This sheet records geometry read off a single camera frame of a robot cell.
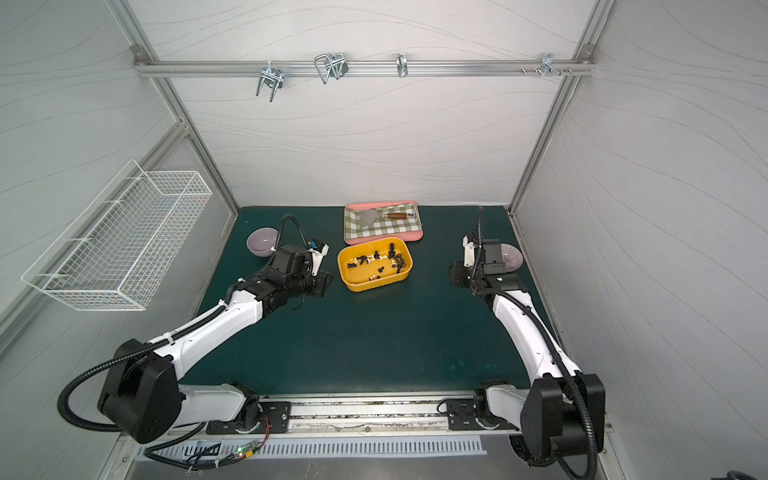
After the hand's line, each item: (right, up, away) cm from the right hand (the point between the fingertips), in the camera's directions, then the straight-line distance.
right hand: (459, 267), depth 84 cm
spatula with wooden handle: (-28, +17, +33) cm, 47 cm away
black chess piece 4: (-20, +3, +21) cm, 29 cm away
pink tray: (-13, +9, +25) cm, 30 cm away
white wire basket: (-83, +6, -16) cm, 85 cm away
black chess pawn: (-23, -3, +17) cm, 29 cm away
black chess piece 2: (-17, -1, +17) cm, 24 cm away
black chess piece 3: (-25, +2, +20) cm, 32 cm away
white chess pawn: (-25, -5, +14) cm, 30 cm away
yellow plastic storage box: (-25, -1, +20) cm, 32 cm away
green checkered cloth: (-23, +12, +30) cm, 40 cm away
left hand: (-38, -2, 0) cm, 38 cm away
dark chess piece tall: (-16, 0, +20) cm, 26 cm away
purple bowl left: (-66, +7, +22) cm, 70 cm away
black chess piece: (-34, -1, +18) cm, 38 cm away
